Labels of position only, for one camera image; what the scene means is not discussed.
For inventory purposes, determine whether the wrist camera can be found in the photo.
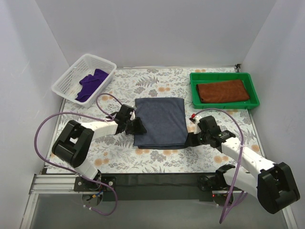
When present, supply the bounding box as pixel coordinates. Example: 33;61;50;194
189;114;221;134
115;104;136;123

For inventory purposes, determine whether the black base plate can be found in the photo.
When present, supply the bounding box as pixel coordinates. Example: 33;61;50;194
73;176;116;192
198;174;231;191

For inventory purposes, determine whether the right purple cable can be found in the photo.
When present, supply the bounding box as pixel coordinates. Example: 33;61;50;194
195;108;248;224

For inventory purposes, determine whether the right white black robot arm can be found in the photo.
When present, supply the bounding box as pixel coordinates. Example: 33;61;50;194
186;130;300;214

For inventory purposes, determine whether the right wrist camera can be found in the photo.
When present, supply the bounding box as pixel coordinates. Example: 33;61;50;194
189;114;221;134

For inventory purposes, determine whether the white plastic basket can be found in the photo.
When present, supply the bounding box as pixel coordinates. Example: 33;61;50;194
51;53;117;108

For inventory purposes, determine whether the floral table mat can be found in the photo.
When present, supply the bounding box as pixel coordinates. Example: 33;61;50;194
57;68;264;173

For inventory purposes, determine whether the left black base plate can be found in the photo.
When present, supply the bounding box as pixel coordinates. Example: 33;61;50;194
73;176;116;192

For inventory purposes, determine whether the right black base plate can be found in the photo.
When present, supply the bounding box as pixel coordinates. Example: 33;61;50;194
198;174;231;191

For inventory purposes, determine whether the brown towel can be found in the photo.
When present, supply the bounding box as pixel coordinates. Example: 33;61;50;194
196;80;250;104

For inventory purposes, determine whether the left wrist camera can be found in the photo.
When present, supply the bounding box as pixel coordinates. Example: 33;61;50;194
115;104;136;123

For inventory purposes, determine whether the purple cloth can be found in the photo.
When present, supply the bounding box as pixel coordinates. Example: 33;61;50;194
75;69;108;103

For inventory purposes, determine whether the green plastic tray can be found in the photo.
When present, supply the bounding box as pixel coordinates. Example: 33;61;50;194
190;73;260;110

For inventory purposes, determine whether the grey cloth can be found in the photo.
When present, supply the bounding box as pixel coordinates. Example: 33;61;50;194
133;97;188;150

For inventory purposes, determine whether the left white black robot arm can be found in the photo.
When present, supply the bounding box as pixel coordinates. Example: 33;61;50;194
52;117;147;180

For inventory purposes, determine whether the aluminium frame rail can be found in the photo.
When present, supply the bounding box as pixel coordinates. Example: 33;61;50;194
30;173;83;195

